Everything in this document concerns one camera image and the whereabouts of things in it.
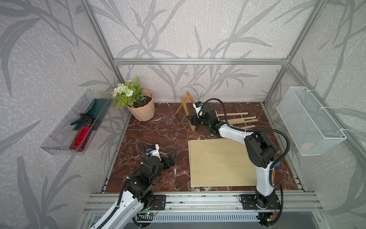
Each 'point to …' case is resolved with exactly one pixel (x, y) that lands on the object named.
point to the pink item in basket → (305, 147)
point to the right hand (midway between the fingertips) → (190, 114)
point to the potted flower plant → (139, 102)
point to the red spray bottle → (82, 134)
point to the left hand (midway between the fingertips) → (172, 156)
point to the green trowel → (94, 113)
